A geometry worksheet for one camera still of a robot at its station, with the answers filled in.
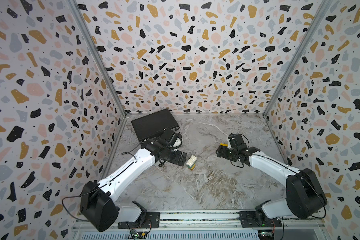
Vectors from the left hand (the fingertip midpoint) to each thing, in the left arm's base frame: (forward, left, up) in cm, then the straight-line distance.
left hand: (180, 157), depth 79 cm
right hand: (+7, -23, -8) cm, 25 cm away
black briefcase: (+31, +24, -11) cm, 41 cm away
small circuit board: (-32, +20, -16) cm, 41 cm away
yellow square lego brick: (0, -7, -14) cm, 15 cm away
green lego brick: (-1, -4, -10) cm, 11 cm away
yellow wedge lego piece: (+6, -23, +2) cm, 24 cm away
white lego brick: (+1, -6, -8) cm, 10 cm away
